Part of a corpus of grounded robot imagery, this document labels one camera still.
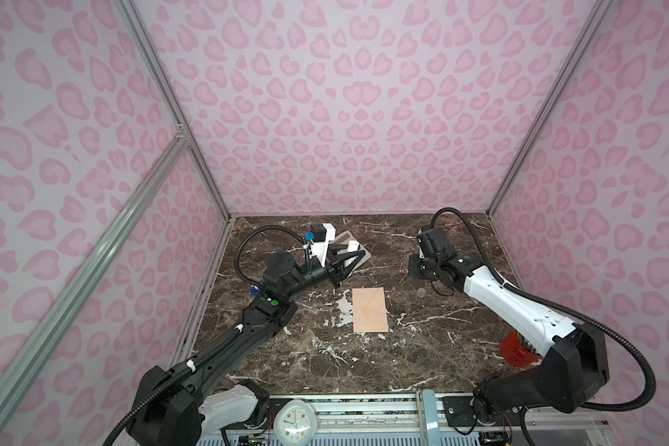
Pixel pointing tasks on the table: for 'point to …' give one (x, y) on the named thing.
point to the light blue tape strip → (431, 418)
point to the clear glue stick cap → (421, 292)
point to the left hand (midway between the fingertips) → (363, 248)
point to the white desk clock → (295, 423)
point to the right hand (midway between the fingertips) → (414, 263)
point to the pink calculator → (344, 239)
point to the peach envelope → (369, 310)
